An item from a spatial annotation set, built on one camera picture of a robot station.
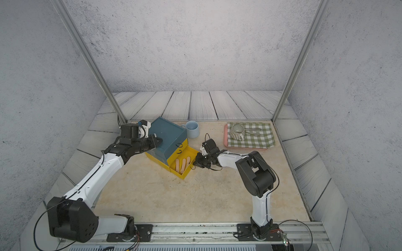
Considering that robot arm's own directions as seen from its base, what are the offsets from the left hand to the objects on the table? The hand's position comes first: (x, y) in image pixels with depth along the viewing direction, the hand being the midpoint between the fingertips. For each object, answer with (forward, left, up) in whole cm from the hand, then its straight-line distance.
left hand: (164, 139), depth 81 cm
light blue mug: (+23, -13, -17) cm, 31 cm away
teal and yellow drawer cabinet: (-3, -4, -8) cm, 9 cm away
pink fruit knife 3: (0, -11, -21) cm, 23 cm away
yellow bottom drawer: (-2, -6, -21) cm, 22 cm away
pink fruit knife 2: (-3, -8, -22) cm, 23 cm away
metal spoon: (+24, -56, -22) cm, 65 cm away
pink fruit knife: (-3, -4, -22) cm, 22 cm away
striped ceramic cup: (+22, -44, -20) cm, 53 cm away
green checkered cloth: (+15, -62, -21) cm, 67 cm away
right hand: (-4, -13, -18) cm, 23 cm away
